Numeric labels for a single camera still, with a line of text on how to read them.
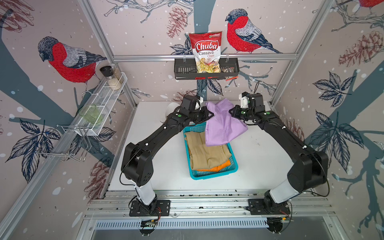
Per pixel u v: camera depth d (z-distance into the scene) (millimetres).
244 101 754
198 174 848
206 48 799
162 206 741
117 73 852
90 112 693
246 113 707
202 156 820
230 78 898
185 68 949
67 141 583
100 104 782
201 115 726
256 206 730
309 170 430
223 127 832
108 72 790
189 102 634
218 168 842
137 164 451
